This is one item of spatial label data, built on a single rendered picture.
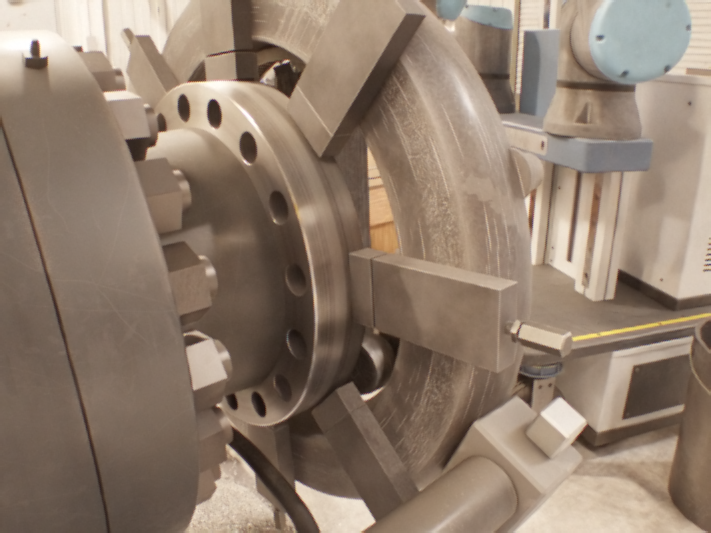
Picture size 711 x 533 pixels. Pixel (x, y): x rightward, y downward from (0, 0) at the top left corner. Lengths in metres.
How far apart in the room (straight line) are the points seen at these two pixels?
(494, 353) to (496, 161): 0.18
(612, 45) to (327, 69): 0.49
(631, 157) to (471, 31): 0.57
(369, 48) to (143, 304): 0.30
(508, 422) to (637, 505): 0.76
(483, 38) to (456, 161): 1.02
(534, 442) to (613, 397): 0.74
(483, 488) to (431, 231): 0.25
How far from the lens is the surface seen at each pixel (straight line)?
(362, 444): 0.70
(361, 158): 0.80
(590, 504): 1.33
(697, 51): 9.36
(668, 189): 1.45
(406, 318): 0.57
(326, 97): 0.60
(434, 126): 0.54
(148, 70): 0.97
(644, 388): 1.40
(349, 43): 0.57
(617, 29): 0.95
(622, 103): 1.15
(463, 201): 0.53
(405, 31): 0.54
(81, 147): 0.46
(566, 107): 1.15
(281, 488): 0.67
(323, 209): 0.60
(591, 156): 1.10
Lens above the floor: 0.85
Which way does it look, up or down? 20 degrees down
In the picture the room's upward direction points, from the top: straight up
